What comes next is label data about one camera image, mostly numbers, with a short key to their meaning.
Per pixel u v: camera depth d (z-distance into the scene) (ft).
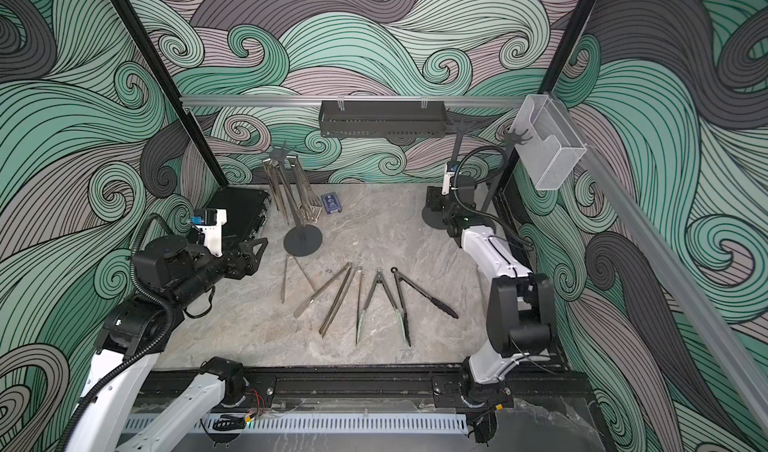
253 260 1.87
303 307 2.87
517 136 2.60
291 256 3.28
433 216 3.66
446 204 2.40
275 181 2.49
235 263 1.80
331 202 3.73
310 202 2.72
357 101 3.07
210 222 1.73
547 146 2.51
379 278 3.03
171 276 1.47
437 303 2.86
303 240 3.39
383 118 3.13
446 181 2.55
